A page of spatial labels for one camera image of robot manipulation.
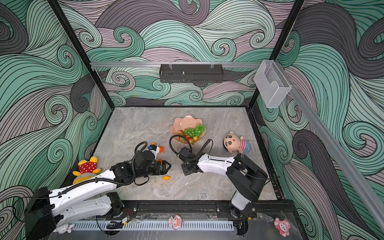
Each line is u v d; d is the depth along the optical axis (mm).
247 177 442
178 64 930
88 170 813
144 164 582
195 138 949
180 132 997
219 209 720
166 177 831
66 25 777
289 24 773
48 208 398
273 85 734
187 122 1047
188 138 954
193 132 979
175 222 671
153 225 697
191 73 971
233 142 899
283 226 657
